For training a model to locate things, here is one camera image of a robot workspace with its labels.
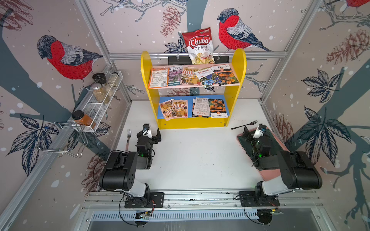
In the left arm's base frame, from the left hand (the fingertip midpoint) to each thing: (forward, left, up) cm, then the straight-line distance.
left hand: (153, 126), depth 91 cm
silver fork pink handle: (0, +19, -12) cm, 23 cm away
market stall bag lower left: (+14, -8, +3) cm, 16 cm away
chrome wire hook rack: (-22, +29, +23) cm, 43 cm away
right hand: (0, -64, -1) cm, 64 cm away
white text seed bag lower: (+14, -32, +3) cm, 35 cm away
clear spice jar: (+19, +23, +23) cm, 38 cm away
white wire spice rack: (-2, +27, +20) cm, 33 cm away
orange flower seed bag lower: (+11, -43, +3) cm, 45 cm away
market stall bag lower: (+12, -17, +4) cm, 21 cm away
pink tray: (-29, -60, +10) cm, 68 cm away
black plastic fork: (+9, -70, -11) cm, 71 cm away
